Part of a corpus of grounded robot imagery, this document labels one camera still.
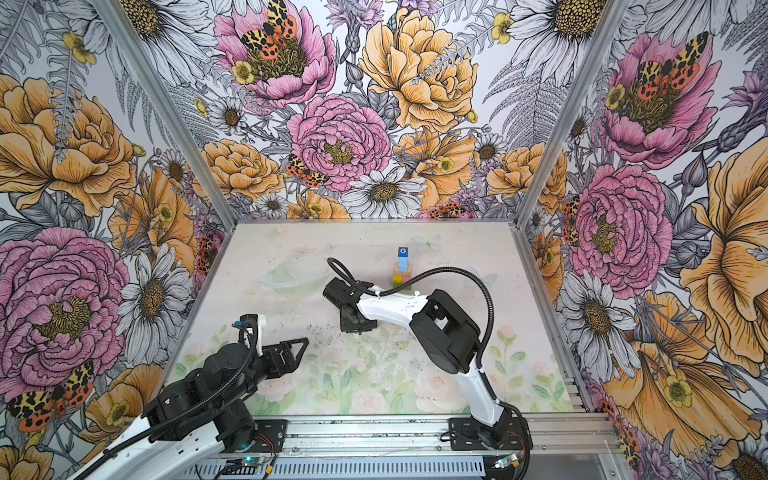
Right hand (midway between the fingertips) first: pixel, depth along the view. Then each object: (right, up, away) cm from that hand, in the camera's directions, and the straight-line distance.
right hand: (358, 333), depth 91 cm
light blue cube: (+14, +21, +5) cm, 25 cm away
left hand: (-13, 0, -18) cm, 22 cm away
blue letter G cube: (+14, +25, +3) cm, 28 cm away
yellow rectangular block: (+12, +15, +7) cm, 20 cm away
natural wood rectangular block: (+14, +17, +7) cm, 23 cm away
